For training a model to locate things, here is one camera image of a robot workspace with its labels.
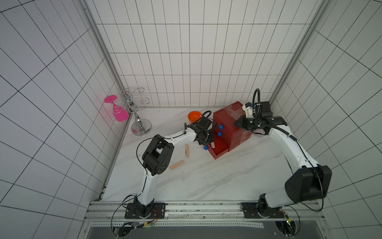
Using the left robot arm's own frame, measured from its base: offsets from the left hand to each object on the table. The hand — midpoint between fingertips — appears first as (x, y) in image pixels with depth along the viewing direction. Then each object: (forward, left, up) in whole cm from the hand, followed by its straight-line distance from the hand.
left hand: (211, 142), depth 92 cm
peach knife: (-3, +16, -5) cm, 17 cm away
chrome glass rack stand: (+15, +50, -5) cm, 53 cm away
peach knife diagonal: (-12, +22, -6) cm, 26 cm away
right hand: (+5, -13, +14) cm, 20 cm away
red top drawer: (+5, -5, +16) cm, 17 cm away
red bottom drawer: (-5, -4, 0) cm, 7 cm away
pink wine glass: (+18, +62, +7) cm, 65 cm away
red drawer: (-3, -10, +10) cm, 15 cm away
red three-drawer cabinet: (+13, -13, +16) cm, 24 cm away
